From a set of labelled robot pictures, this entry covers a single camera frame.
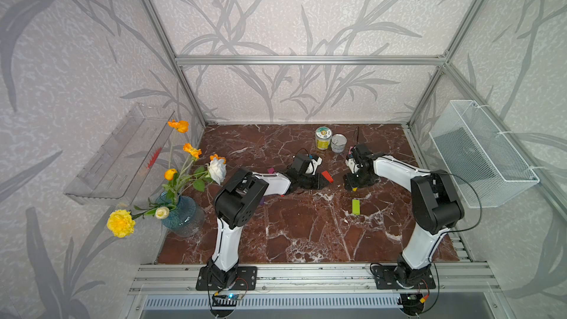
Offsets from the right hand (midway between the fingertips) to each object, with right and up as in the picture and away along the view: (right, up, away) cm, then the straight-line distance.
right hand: (352, 183), depth 96 cm
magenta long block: (-37, +5, +6) cm, 38 cm away
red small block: (-10, +2, +3) cm, 11 cm away
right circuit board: (+14, -35, -24) cm, 45 cm away
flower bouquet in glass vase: (-66, -5, -22) cm, 70 cm away
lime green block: (0, -9, -7) cm, 11 cm away
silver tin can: (-4, +18, +10) cm, 21 cm away
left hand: (-11, 0, -4) cm, 11 cm away
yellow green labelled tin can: (-12, +20, +9) cm, 25 cm away
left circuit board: (-48, -35, -24) cm, 64 cm away
